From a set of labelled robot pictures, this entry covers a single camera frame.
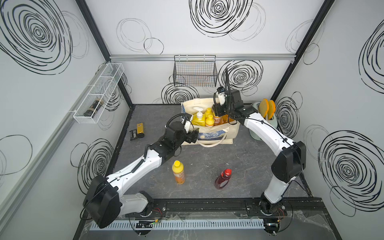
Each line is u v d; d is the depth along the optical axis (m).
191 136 0.70
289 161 0.46
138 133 0.99
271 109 0.88
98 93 0.78
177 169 0.67
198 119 0.84
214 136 0.88
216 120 0.91
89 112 0.67
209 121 0.85
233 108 0.64
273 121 0.91
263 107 0.91
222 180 0.70
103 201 0.39
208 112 0.87
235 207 0.76
